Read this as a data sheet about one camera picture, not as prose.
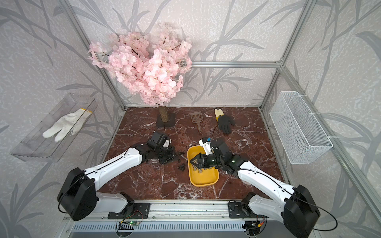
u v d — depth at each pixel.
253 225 0.74
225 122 1.11
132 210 0.68
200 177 0.84
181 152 0.94
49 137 0.62
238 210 0.74
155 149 0.64
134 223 0.70
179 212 0.74
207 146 0.71
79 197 0.41
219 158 0.60
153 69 0.62
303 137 0.60
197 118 1.14
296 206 0.39
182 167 0.87
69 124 0.68
